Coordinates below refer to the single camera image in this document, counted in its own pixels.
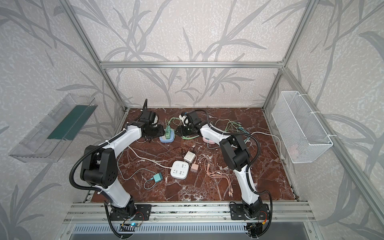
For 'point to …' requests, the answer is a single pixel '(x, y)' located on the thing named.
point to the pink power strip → (208, 140)
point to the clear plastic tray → (48, 140)
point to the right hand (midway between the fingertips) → (178, 127)
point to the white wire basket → (302, 135)
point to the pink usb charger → (194, 167)
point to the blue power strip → (162, 139)
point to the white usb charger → (189, 156)
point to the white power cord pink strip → (272, 136)
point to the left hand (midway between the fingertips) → (164, 127)
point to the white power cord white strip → (141, 156)
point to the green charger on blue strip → (168, 131)
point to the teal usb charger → (158, 177)
